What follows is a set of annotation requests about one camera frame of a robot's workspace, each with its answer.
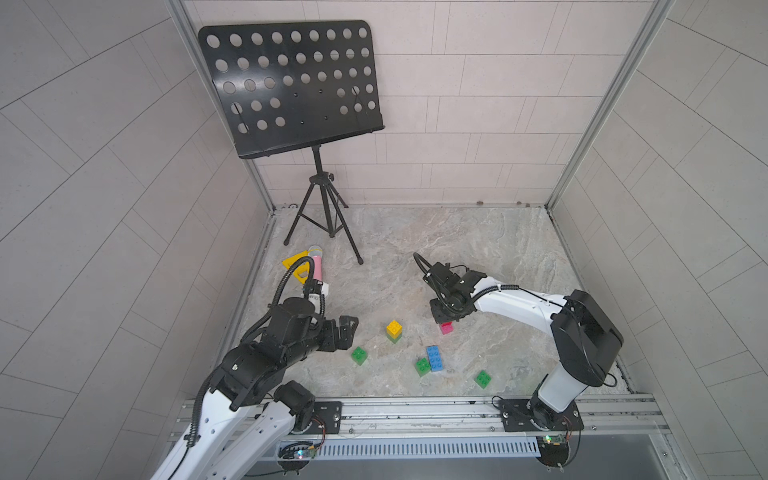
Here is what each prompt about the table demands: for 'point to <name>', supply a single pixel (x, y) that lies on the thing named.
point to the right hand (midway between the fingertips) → (438, 315)
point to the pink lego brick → (446, 327)
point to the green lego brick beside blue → (423, 366)
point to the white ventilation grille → (427, 447)
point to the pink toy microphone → (316, 253)
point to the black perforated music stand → (285, 86)
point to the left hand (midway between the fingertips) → (349, 319)
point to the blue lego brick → (435, 358)
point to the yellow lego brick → (394, 329)
